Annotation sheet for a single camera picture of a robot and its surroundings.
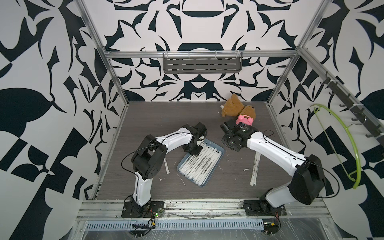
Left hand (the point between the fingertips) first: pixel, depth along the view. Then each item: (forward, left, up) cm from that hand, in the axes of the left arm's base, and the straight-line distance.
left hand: (194, 149), depth 92 cm
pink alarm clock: (+17, -34, +7) cm, 38 cm away
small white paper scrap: (-17, +8, -3) cm, 18 cm away
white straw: (-8, +4, -1) cm, 9 cm away
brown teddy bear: (+29, -29, +6) cm, 41 cm away
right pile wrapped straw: (-14, -33, -2) cm, 36 cm away
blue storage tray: (-11, -2, -3) cm, 11 cm away
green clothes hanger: (-24, -61, +27) cm, 71 cm away
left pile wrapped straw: (-8, +16, -3) cm, 19 cm away
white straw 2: (-14, +5, -3) cm, 15 cm away
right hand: (0, -17, +10) cm, 20 cm away
